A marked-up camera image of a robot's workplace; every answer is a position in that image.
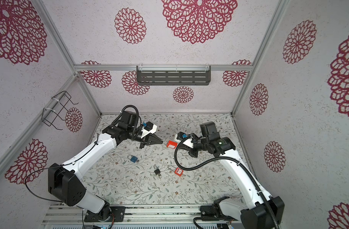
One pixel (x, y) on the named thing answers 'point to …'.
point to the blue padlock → (133, 159)
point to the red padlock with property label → (172, 144)
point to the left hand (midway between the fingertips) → (160, 142)
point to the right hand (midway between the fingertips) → (181, 142)
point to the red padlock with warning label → (178, 171)
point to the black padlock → (157, 170)
